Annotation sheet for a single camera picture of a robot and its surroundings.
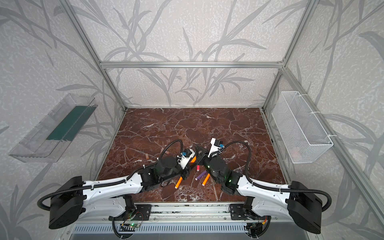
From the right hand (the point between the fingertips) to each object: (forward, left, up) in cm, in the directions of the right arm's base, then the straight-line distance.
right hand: (195, 144), depth 74 cm
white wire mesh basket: (-4, -46, +12) cm, 48 cm away
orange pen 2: (-12, +10, -21) cm, 26 cm away
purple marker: (-8, -3, -22) cm, 24 cm away
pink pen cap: (+4, +32, -22) cm, 38 cm away
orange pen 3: (-11, -6, -22) cm, 25 cm away
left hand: (-5, -1, -6) cm, 7 cm away
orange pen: (-7, +1, -3) cm, 8 cm away
